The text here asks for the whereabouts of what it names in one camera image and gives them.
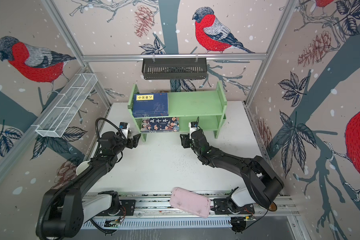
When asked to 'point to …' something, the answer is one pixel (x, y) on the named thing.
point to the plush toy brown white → (272, 206)
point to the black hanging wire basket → (175, 68)
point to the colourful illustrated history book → (160, 124)
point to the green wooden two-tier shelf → (207, 108)
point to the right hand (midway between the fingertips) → (182, 136)
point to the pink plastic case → (190, 202)
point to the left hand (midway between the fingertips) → (133, 132)
